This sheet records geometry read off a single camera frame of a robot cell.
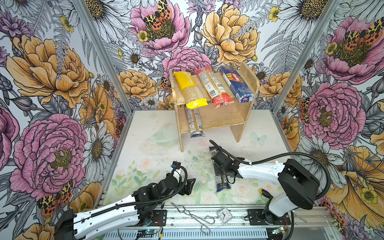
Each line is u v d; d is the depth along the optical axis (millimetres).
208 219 750
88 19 748
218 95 647
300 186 446
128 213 524
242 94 641
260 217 733
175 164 682
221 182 816
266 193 799
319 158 813
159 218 742
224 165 687
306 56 894
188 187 686
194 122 829
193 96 638
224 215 739
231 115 911
